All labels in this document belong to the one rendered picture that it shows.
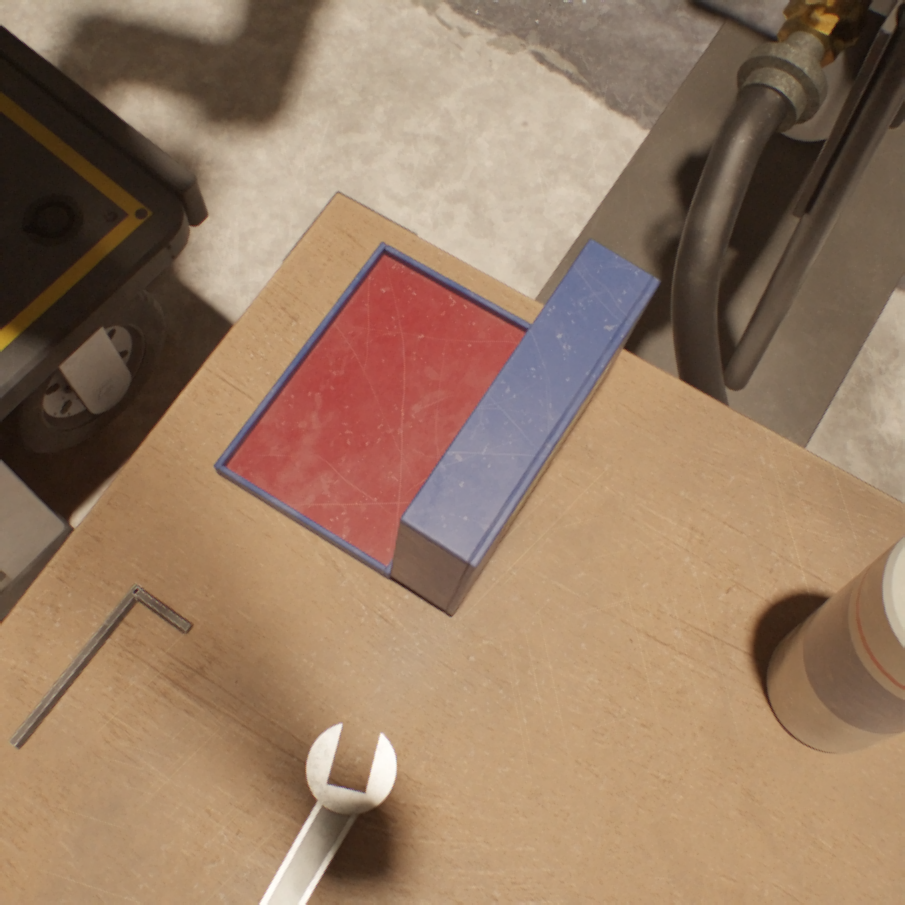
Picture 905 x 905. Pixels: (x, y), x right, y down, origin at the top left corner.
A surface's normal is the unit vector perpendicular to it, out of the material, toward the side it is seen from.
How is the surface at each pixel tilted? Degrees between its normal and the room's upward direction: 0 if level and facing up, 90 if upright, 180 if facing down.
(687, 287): 53
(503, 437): 6
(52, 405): 90
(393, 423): 0
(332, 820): 0
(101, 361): 90
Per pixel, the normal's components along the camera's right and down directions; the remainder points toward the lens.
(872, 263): 0.00, -0.37
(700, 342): -0.03, 0.58
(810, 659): -1.00, 0.06
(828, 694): -0.83, 0.51
